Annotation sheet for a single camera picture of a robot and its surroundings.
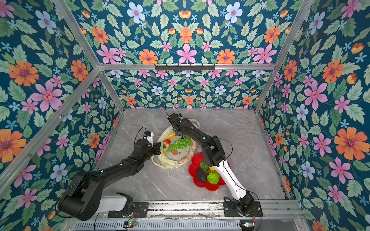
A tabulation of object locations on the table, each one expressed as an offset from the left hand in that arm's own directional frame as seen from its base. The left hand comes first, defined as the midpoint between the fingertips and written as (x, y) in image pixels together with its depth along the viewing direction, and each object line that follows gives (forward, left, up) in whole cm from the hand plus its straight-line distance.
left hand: (162, 142), depth 89 cm
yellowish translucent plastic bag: (-6, -9, -10) cm, 15 cm away
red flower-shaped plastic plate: (-13, -20, -8) cm, 25 cm away
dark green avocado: (-16, -25, -5) cm, 30 cm away
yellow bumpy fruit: (-18, -29, -5) cm, 34 cm away
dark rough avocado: (-21, -22, -4) cm, 31 cm away
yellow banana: (+9, -5, -6) cm, 12 cm away
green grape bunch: (+1, -10, -7) cm, 12 cm away
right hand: (+15, -15, -7) cm, 22 cm away
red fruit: (+3, -2, -6) cm, 7 cm away
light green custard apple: (-23, -29, -3) cm, 37 cm away
